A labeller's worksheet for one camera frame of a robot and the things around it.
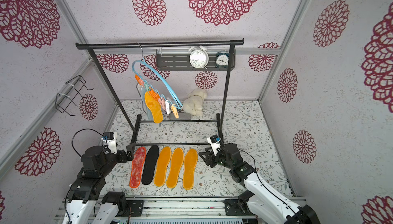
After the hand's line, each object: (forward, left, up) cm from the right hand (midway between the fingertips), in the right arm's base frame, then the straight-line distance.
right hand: (202, 150), depth 79 cm
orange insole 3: (-1, +7, -13) cm, 15 cm away
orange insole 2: (-4, +16, -14) cm, 21 cm away
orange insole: (-10, +23, -13) cm, 28 cm away
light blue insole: (+21, +30, +22) cm, 43 cm away
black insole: (-1, +30, -13) cm, 33 cm away
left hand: (-1, +37, +7) cm, 37 cm away
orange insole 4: (+20, +27, +12) cm, 36 cm away
